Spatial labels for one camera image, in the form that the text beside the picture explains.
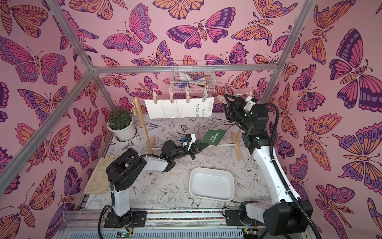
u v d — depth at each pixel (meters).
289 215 0.38
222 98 0.66
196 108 0.73
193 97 0.67
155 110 0.71
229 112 0.62
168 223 0.73
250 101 0.64
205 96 0.66
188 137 0.67
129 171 0.47
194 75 0.95
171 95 1.68
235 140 1.02
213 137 0.70
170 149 0.68
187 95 0.66
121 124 0.94
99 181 0.86
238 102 0.59
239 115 0.60
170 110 0.73
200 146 0.75
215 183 0.84
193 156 0.72
